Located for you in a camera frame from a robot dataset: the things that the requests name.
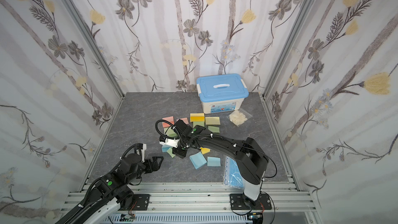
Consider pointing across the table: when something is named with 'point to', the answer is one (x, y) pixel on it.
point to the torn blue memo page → (212, 161)
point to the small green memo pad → (170, 151)
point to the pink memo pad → (170, 118)
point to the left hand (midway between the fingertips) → (160, 159)
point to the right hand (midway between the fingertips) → (176, 146)
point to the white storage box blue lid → (222, 92)
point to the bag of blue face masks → (232, 176)
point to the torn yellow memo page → (212, 120)
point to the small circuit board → (127, 217)
